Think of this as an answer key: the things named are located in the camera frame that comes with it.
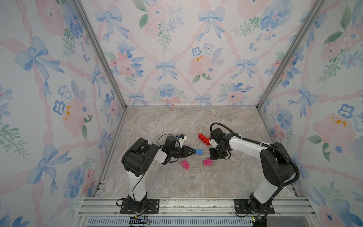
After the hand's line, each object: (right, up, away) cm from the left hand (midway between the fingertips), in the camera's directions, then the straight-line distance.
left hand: (196, 152), depth 90 cm
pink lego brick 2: (+7, -5, -4) cm, 10 cm away
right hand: (+11, -3, 0) cm, 12 cm away
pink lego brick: (-6, -7, -5) cm, 10 cm away
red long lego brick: (+6, +8, +8) cm, 13 cm away
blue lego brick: (+2, 0, 0) cm, 2 cm away
